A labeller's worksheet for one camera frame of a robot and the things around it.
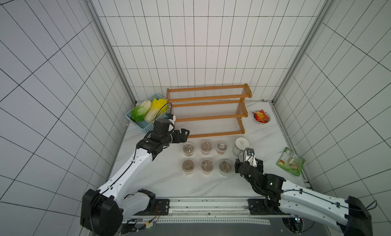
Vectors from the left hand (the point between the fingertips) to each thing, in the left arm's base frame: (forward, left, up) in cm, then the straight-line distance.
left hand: (179, 135), depth 81 cm
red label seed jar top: (-1, -15, -11) cm, 19 cm away
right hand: (-10, -33, -10) cm, 36 cm away
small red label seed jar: (-2, -24, -11) cm, 27 cm away
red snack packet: (+23, -54, -11) cm, 60 cm away
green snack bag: (-8, -66, -16) cm, 68 cm away
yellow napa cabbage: (+28, +19, -10) cm, 36 cm away
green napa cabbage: (+22, +30, -7) cm, 38 cm away
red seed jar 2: (-13, -15, -11) cm, 23 cm away
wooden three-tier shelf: (+27, -18, -2) cm, 32 cm away
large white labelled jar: (-1, -35, -7) cm, 36 cm away
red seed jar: (-13, -5, -11) cm, 18 cm away
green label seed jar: (-13, -26, -11) cm, 31 cm away
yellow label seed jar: (-3, -4, -11) cm, 12 cm away
